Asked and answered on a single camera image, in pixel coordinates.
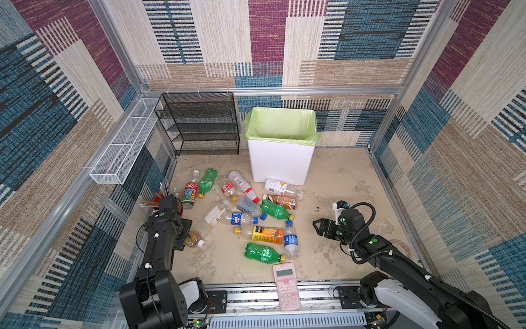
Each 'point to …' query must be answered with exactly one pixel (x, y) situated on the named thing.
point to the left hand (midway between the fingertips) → (186, 231)
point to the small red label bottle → (229, 189)
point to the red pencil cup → (165, 191)
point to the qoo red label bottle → (191, 190)
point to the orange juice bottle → (262, 234)
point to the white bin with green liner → (281, 142)
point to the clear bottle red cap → (238, 179)
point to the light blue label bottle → (247, 205)
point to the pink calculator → (286, 279)
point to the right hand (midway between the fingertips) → (322, 228)
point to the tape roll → (405, 245)
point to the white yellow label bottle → (282, 188)
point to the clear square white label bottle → (214, 218)
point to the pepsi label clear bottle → (236, 218)
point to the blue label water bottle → (290, 241)
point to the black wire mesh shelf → (206, 123)
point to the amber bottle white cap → (194, 240)
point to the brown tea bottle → (287, 202)
